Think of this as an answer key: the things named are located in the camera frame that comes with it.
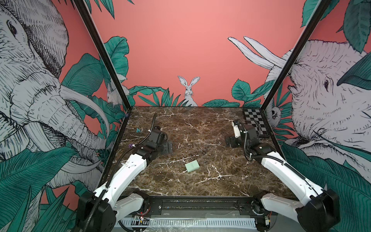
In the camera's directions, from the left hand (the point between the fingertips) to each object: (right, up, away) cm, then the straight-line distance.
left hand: (164, 142), depth 83 cm
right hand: (+39, +6, 0) cm, 39 cm away
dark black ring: (+24, -9, +12) cm, 29 cm away
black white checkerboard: (+65, +15, +29) cm, 73 cm away
